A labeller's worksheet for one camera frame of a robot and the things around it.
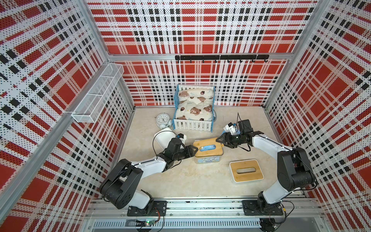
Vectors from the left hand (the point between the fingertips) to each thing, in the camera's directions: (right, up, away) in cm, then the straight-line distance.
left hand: (197, 149), depth 88 cm
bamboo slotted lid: (+13, 0, -2) cm, 13 cm away
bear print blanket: (+4, +25, +19) cm, 31 cm away
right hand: (+14, +5, 0) cm, 15 cm away
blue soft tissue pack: (+6, +1, +3) cm, 7 cm away
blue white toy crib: (+1, +14, +14) cm, 20 cm away
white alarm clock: (-26, +18, +20) cm, 37 cm away
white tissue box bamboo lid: (+24, -14, -9) cm, 29 cm away
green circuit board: (-25, -32, -18) cm, 44 cm away
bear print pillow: (0, +37, +20) cm, 42 cm away
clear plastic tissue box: (+6, -5, -3) cm, 9 cm away
